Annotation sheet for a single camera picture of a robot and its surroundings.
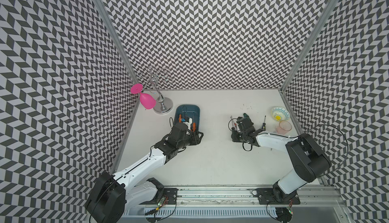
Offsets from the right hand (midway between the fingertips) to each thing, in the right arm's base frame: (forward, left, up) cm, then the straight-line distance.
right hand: (233, 138), depth 94 cm
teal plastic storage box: (+14, +28, +5) cm, 32 cm away
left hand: (-5, +21, +12) cm, 25 cm away
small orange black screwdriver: (+7, +25, +3) cm, 26 cm away
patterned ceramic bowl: (+17, -34, +2) cm, 38 cm away
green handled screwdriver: (+16, -10, +2) cm, 19 cm away
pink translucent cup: (+6, -32, +2) cm, 33 cm away
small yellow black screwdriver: (+9, -21, +1) cm, 23 cm away
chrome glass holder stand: (+23, +48, +29) cm, 60 cm away
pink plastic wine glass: (+19, +55, +14) cm, 59 cm away
